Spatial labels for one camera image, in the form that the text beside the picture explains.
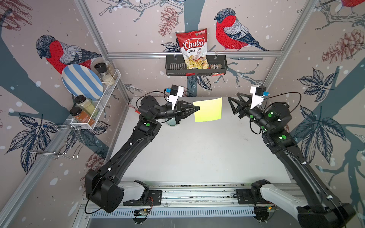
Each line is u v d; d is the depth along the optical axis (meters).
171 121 1.04
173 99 0.51
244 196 0.73
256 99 0.53
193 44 0.80
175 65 0.95
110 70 0.85
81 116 0.61
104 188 0.38
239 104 0.55
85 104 0.64
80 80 0.70
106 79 0.83
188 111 0.58
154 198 0.73
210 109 0.56
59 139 0.57
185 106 0.55
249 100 0.54
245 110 0.54
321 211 0.37
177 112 0.51
